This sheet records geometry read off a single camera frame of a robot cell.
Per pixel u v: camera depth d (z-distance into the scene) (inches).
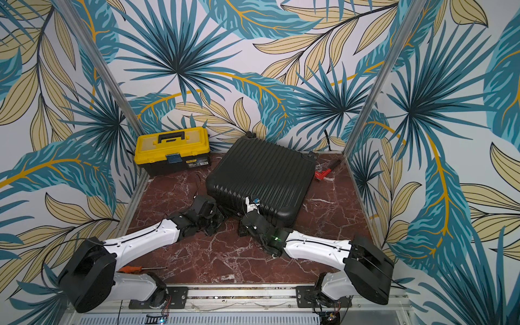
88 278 16.1
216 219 29.3
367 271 16.4
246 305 28.8
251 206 27.2
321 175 42.9
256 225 22.9
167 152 38.5
